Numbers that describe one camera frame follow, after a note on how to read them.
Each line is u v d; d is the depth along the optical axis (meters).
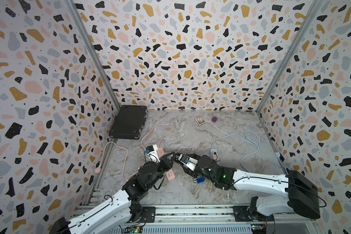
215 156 0.88
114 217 0.57
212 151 0.97
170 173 0.85
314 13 0.73
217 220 0.73
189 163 0.64
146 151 0.67
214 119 1.17
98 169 0.92
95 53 0.86
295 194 0.42
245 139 1.06
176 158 0.73
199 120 1.14
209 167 0.56
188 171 0.67
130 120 1.10
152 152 0.68
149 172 0.55
